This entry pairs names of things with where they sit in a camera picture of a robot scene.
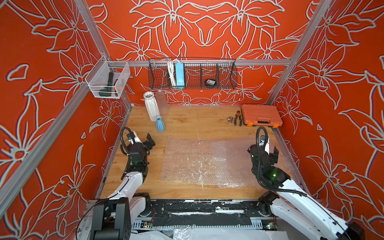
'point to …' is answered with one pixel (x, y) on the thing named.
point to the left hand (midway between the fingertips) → (141, 136)
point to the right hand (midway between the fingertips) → (262, 145)
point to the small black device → (210, 82)
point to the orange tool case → (261, 114)
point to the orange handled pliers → (238, 114)
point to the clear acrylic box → (107, 79)
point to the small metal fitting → (229, 119)
